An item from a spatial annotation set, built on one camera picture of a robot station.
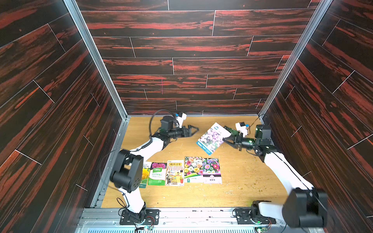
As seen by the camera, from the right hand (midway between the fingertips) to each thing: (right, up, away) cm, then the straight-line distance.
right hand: (224, 138), depth 78 cm
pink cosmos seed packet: (-6, 0, -1) cm, 7 cm away
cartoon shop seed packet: (-28, -23, +10) cm, 38 cm away
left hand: (-15, +4, +6) cm, 17 cm away
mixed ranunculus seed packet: (-16, -21, +13) cm, 29 cm away
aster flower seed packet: (-5, -22, +12) cm, 25 cm away
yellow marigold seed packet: (-47, -22, +13) cm, 53 cm away
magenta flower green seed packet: (-39, -23, +10) cm, 46 cm away
